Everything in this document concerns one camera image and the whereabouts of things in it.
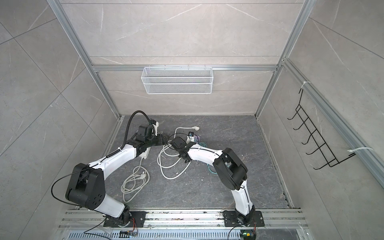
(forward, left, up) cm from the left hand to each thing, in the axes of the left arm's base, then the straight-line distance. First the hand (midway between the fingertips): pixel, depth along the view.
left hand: (164, 133), depth 90 cm
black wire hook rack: (-31, -72, +19) cm, 81 cm away
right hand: (-5, -15, -12) cm, 20 cm away
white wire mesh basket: (+35, -8, +14) cm, 38 cm away
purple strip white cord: (+14, -21, -13) cm, 28 cm away
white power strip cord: (-24, +17, -15) cm, 33 cm away
